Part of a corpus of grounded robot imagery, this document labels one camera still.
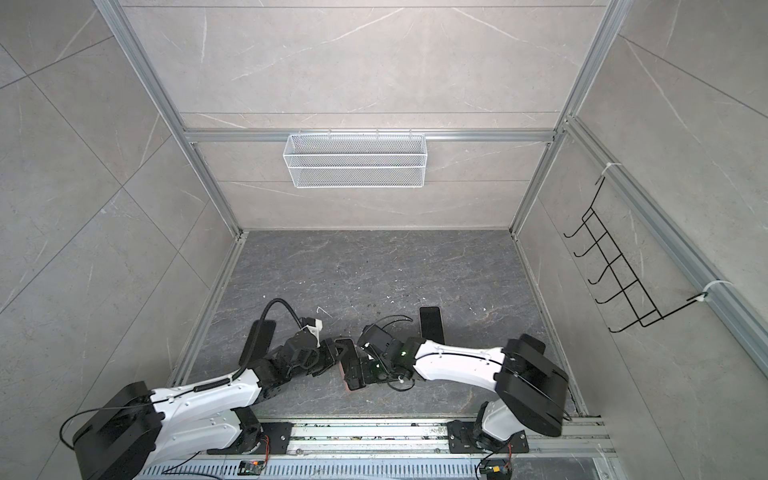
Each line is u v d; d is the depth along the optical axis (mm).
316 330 784
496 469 700
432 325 932
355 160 1009
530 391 417
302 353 637
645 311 577
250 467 706
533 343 900
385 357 624
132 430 409
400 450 730
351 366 709
